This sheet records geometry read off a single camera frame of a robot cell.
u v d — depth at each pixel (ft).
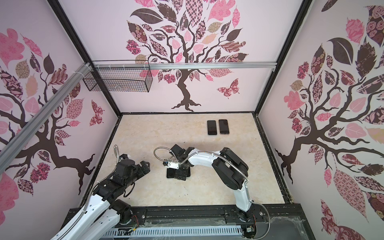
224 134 3.50
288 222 2.37
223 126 3.61
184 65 3.06
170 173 2.62
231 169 1.61
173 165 2.61
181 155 2.25
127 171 1.94
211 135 3.49
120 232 2.38
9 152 1.62
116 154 2.20
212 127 3.67
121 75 3.11
